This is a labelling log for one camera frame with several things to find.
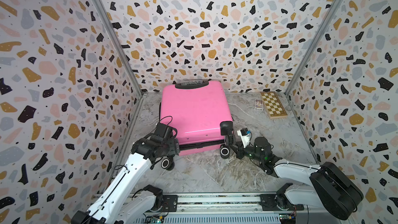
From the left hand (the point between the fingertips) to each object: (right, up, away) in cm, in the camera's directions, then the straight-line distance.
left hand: (172, 147), depth 77 cm
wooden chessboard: (+65, +20, +33) cm, 75 cm away
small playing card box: (+55, +22, +36) cm, 69 cm away
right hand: (+30, 0, +6) cm, 30 cm away
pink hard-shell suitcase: (+11, +19, +8) cm, 23 cm away
